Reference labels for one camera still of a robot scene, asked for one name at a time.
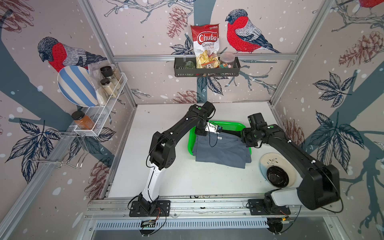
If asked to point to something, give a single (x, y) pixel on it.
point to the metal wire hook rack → (62, 148)
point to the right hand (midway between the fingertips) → (237, 134)
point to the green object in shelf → (190, 65)
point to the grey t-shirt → (221, 149)
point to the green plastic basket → (231, 128)
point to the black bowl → (277, 176)
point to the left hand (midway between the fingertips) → (204, 126)
